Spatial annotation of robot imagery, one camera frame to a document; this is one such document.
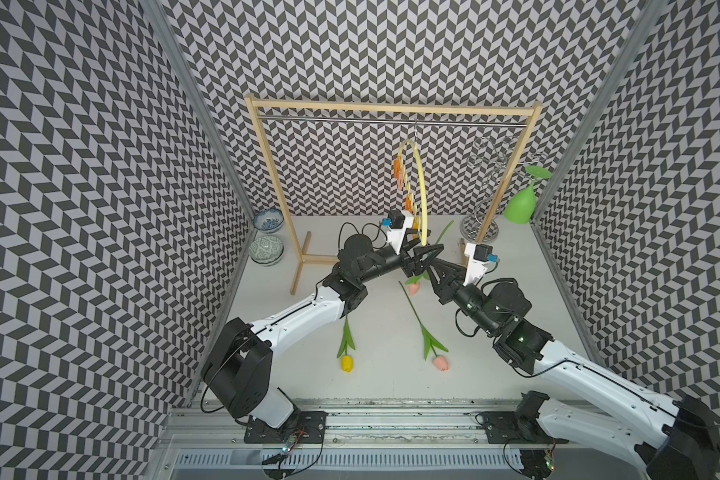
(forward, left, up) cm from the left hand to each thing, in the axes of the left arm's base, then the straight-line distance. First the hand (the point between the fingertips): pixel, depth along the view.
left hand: (436, 241), depth 68 cm
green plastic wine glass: (+22, -29, -9) cm, 37 cm away
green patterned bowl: (+22, +53, -30) cm, 65 cm away
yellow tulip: (-16, +22, -32) cm, 42 cm away
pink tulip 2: (-17, -4, -32) cm, 36 cm away
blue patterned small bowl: (+38, +56, -32) cm, 75 cm away
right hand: (-4, +2, -4) cm, 6 cm away
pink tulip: (-1, +3, -17) cm, 17 cm away
